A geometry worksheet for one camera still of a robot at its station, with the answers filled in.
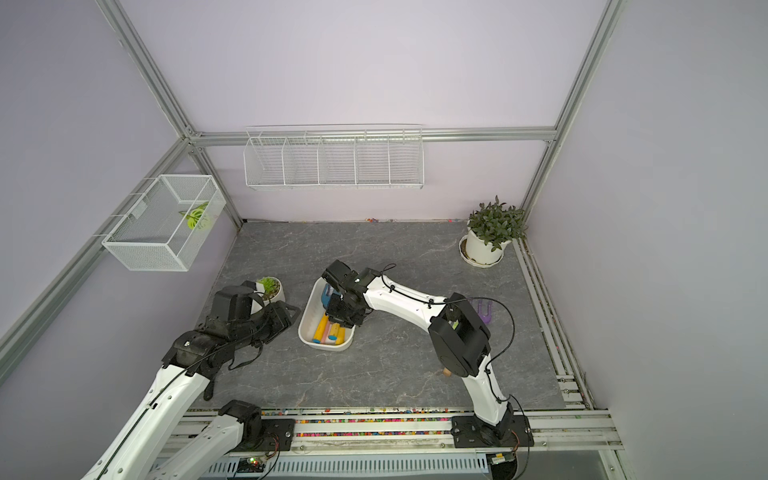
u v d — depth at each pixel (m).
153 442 0.42
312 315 0.91
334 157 1.02
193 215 0.81
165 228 0.81
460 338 0.50
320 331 0.87
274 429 0.75
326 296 0.96
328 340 0.86
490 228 0.93
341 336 0.85
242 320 0.56
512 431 0.72
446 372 0.81
